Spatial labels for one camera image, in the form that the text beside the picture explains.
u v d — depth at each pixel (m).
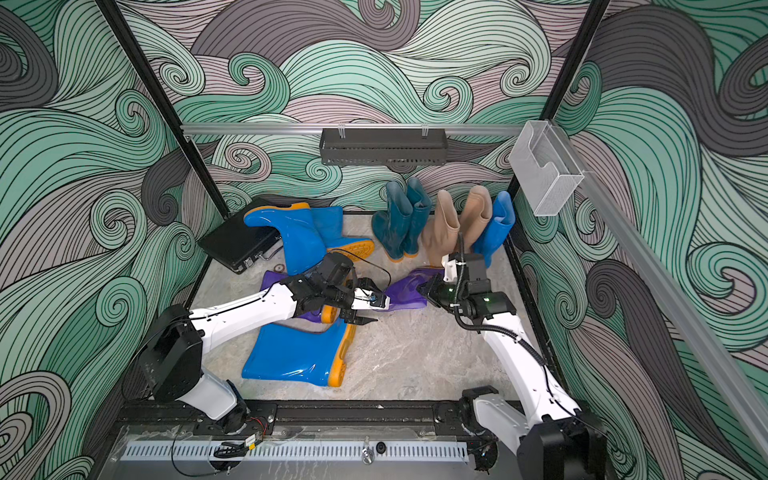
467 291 0.60
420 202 0.89
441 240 0.91
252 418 0.73
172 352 0.43
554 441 0.38
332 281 0.65
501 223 0.82
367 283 0.73
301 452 0.70
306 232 1.05
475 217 0.95
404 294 0.81
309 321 0.88
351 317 0.70
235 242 1.06
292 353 0.81
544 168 0.79
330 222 1.11
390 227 0.97
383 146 0.95
